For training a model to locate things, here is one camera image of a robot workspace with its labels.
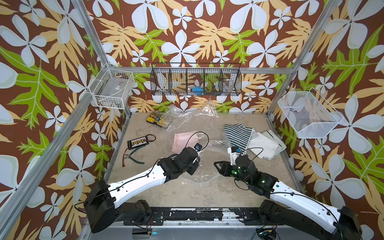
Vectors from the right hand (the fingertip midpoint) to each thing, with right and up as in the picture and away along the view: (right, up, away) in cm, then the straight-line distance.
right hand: (213, 164), depth 76 cm
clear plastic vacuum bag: (-12, +19, +31) cm, 38 cm away
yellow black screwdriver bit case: (-36, +25, +35) cm, 56 cm away
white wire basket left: (-58, +42, +10) cm, 73 cm away
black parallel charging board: (-49, +9, +25) cm, 55 cm away
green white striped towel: (+20, +14, +25) cm, 35 cm away
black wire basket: (-8, +52, +22) cm, 57 cm away
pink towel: (-18, +10, +24) cm, 32 cm away
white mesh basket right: (+53, +25, +4) cm, 59 cm away
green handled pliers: (-53, +1, +19) cm, 56 cm away
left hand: (-9, +3, +3) cm, 10 cm away
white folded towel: (+37, +8, +19) cm, 42 cm away
